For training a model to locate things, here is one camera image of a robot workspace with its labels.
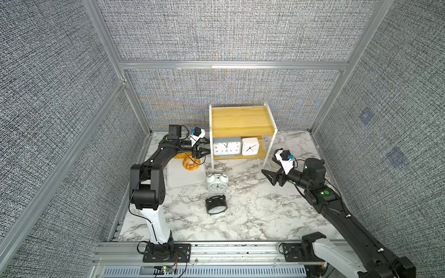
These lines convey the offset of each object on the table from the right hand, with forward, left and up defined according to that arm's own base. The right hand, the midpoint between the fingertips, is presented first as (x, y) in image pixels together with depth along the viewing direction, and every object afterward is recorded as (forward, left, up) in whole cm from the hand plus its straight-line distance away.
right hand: (270, 160), depth 74 cm
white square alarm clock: (+11, +7, -4) cm, 14 cm away
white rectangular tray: (+3, +44, -20) cm, 48 cm away
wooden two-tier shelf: (+16, +11, +7) cm, 21 cm away
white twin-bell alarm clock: (-3, +23, -16) cm, 28 cm away
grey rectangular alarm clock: (+10, +18, -4) cm, 21 cm away
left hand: (+13, +25, -5) cm, 29 cm away
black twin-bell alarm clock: (-14, +24, -16) cm, 32 cm away
